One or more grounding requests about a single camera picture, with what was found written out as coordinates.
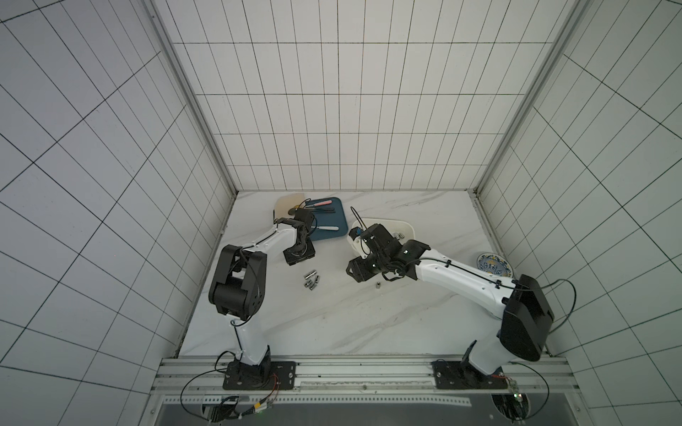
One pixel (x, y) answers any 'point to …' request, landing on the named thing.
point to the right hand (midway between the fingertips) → (344, 271)
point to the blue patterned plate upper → (495, 263)
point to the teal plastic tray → (329, 216)
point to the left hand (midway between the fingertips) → (301, 260)
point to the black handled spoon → (319, 209)
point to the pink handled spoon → (320, 204)
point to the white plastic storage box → (401, 229)
